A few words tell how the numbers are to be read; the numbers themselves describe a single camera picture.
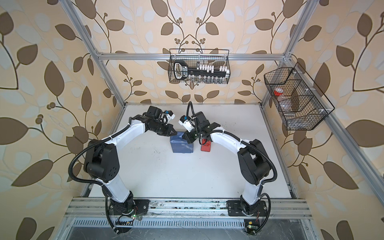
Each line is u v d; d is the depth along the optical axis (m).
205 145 0.91
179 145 0.87
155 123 0.77
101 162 0.47
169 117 0.83
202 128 0.69
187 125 0.78
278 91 0.81
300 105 0.73
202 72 0.84
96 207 0.76
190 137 0.77
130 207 0.67
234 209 0.72
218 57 0.91
